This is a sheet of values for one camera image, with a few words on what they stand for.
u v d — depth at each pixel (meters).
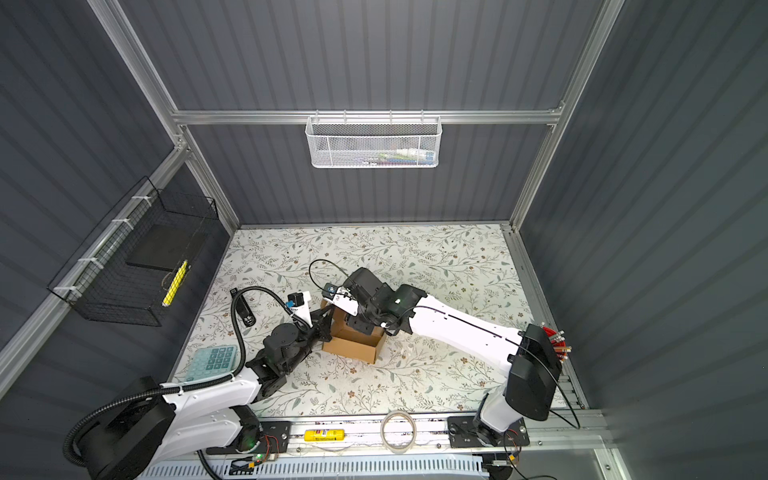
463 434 0.73
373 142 1.24
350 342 0.77
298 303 0.71
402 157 0.92
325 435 0.72
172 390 0.47
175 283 0.71
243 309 0.94
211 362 0.84
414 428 0.74
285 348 0.62
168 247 0.75
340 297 0.65
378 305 0.56
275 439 0.72
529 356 0.42
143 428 0.42
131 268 0.72
